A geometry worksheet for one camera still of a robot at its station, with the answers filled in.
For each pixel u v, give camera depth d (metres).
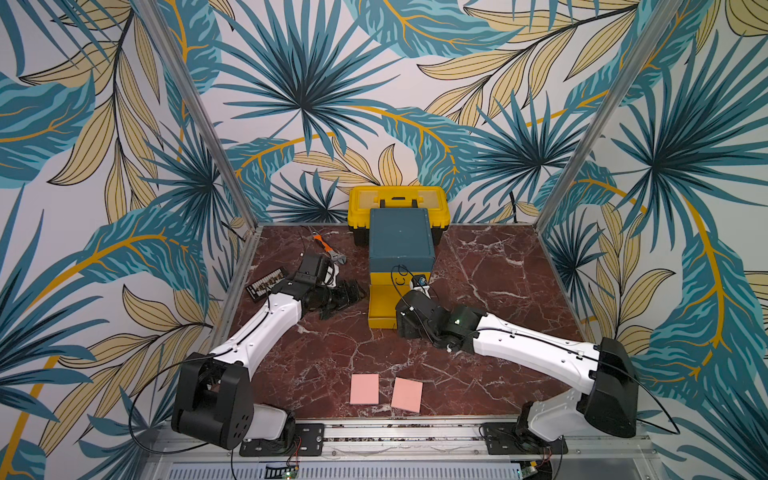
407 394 0.80
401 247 0.84
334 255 1.10
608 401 0.40
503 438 0.73
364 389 0.82
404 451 0.73
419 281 0.69
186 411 0.42
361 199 1.05
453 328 0.53
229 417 0.41
